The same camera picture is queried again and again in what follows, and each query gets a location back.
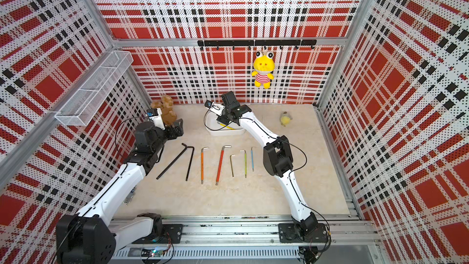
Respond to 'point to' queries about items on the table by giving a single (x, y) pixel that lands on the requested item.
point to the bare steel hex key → (230, 158)
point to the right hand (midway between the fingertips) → (223, 110)
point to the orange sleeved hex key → (202, 164)
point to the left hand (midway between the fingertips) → (176, 121)
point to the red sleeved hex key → (221, 162)
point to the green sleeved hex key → (245, 162)
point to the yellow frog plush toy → (264, 65)
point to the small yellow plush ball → (285, 118)
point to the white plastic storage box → (212, 127)
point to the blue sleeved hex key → (251, 153)
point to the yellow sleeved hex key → (228, 127)
